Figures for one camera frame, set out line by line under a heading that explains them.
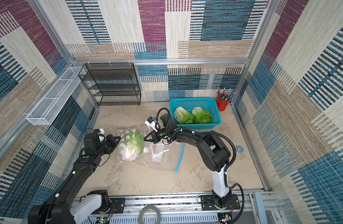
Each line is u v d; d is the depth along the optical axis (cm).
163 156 91
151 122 79
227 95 111
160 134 78
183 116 99
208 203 73
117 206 73
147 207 73
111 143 73
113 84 108
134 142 84
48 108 73
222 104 108
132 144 84
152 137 81
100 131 77
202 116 98
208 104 112
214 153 51
